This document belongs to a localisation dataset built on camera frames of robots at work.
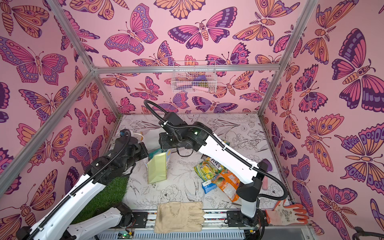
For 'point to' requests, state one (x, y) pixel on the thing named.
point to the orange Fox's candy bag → (228, 183)
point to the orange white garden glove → (290, 214)
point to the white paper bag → (156, 166)
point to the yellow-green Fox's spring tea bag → (208, 168)
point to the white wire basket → (191, 77)
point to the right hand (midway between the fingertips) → (161, 139)
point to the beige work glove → (178, 216)
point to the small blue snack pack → (207, 186)
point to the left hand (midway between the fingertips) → (148, 144)
